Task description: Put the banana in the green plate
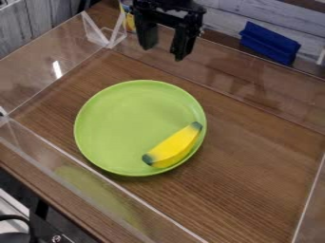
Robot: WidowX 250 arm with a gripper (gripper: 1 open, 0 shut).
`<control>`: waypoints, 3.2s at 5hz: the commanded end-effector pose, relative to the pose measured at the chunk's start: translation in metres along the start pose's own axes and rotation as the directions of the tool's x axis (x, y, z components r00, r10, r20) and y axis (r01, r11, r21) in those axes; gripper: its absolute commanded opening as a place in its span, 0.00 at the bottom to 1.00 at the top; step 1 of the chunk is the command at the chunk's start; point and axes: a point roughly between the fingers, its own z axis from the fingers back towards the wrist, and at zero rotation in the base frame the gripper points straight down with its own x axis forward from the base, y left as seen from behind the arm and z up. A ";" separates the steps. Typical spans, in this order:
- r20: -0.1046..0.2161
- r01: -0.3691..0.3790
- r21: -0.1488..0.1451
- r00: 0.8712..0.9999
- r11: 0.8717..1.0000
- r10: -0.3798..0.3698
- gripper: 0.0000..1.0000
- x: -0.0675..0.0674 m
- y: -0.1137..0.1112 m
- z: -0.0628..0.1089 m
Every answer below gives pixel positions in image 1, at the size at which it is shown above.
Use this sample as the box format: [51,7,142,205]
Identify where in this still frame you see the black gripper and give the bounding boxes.
[133,0,208,62]

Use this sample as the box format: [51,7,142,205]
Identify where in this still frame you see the green round plate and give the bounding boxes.
[74,80,208,177]

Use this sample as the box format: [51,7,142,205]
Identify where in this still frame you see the yellow toy banana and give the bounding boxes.
[142,121,204,168]

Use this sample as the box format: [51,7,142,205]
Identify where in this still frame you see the yellow blue labelled can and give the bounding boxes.
[120,0,137,33]

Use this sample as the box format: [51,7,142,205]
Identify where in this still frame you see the clear acrylic corner bracket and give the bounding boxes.
[82,11,128,49]

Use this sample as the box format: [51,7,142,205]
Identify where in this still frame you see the clear acrylic enclosure wall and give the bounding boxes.
[0,5,325,243]

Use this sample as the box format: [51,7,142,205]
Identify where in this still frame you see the black cable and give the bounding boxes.
[0,214,43,243]

